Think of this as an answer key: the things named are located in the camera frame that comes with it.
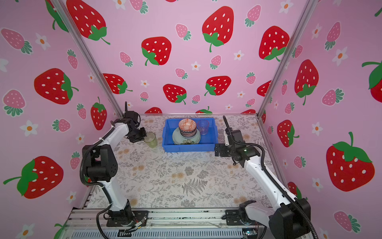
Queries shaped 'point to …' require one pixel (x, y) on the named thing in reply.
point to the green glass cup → (151, 140)
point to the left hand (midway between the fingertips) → (145, 137)
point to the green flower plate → (178, 139)
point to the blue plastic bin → (208, 142)
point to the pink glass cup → (203, 125)
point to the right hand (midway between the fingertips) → (221, 147)
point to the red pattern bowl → (187, 125)
